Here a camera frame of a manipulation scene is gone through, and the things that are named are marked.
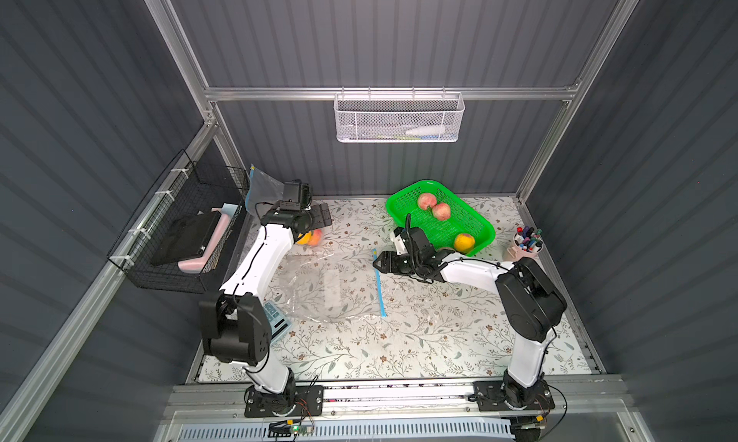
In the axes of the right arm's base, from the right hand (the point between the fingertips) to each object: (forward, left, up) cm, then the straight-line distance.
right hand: (378, 267), depth 90 cm
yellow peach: (+10, +25, +2) cm, 27 cm away
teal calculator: (-16, +30, -5) cm, 34 cm away
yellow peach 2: (+12, -30, -2) cm, 32 cm away
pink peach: (+26, -24, -2) cm, 35 cm away
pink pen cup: (+7, -47, +3) cm, 48 cm away
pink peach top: (+32, -19, -2) cm, 37 cm away
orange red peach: (+14, +22, -3) cm, 27 cm away
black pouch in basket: (-6, +46, +24) cm, 53 cm away
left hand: (+10, +19, +14) cm, 25 cm away
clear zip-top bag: (-1, +15, -9) cm, 18 cm away
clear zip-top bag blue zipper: (+28, +42, +8) cm, 52 cm away
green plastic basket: (+24, -32, -4) cm, 40 cm away
